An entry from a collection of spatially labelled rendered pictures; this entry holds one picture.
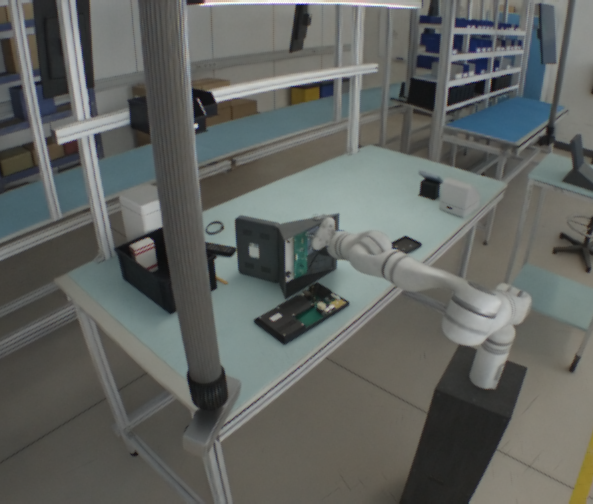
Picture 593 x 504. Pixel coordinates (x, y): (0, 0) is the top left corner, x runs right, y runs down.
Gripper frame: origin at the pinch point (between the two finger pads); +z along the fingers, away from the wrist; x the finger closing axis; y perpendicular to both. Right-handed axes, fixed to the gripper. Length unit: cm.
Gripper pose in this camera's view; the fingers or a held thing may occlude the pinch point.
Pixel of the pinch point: (307, 235)
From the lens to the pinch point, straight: 137.8
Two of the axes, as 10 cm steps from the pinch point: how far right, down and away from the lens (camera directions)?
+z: -3.4, -1.1, 9.4
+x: 4.9, -8.7, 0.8
